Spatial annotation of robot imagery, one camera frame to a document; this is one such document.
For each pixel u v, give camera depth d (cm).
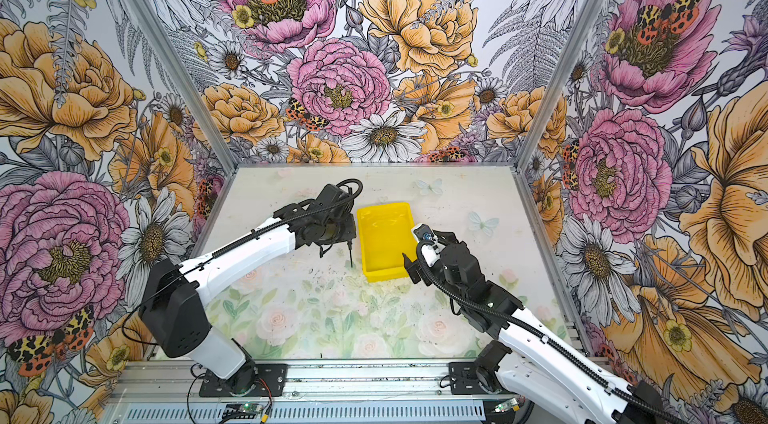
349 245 83
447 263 56
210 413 70
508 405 71
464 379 74
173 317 43
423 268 50
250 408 71
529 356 49
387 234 95
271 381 75
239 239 51
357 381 76
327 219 64
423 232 63
